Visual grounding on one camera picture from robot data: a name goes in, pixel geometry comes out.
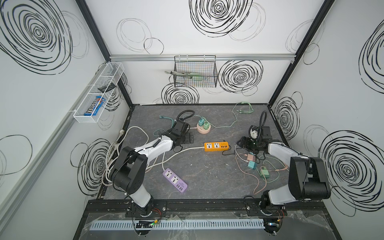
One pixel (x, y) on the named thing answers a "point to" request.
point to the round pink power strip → (201, 130)
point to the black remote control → (110, 86)
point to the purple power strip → (178, 183)
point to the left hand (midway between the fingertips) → (187, 136)
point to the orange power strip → (218, 146)
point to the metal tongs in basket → (190, 75)
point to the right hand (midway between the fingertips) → (242, 144)
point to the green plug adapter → (206, 125)
